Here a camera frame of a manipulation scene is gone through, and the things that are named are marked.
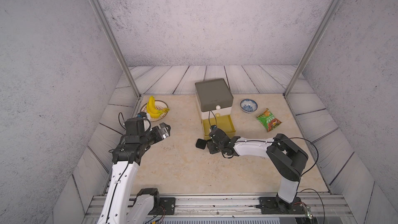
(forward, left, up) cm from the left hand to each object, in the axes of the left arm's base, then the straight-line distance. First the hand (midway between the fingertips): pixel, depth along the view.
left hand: (165, 129), depth 74 cm
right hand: (+2, -23, -21) cm, 31 cm away
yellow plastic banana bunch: (+27, +16, -17) cm, 36 cm away
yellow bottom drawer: (+17, -32, -21) cm, 42 cm away
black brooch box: (+5, -17, -24) cm, 30 cm away
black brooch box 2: (-2, -23, -15) cm, 28 cm away
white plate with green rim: (+36, +13, -23) cm, 45 cm away
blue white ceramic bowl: (+32, -51, -21) cm, 64 cm away
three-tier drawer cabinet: (+21, -25, -2) cm, 33 cm away
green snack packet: (+16, -60, -17) cm, 64 cm away
